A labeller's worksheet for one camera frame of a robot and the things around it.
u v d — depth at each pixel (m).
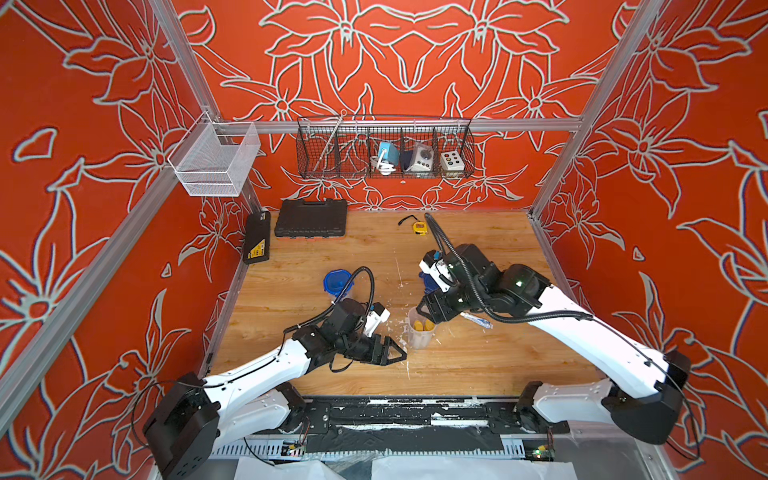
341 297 0.63
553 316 0.43
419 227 1.13
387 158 0.85
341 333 0.62
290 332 0.60
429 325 0.77
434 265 0.62
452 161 0.95
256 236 1.10
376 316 0.72
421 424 0.73
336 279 0.86
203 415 0.40
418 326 0.77
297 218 1.17
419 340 0.80
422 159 0.90
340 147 1.00
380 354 0.66
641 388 0.39
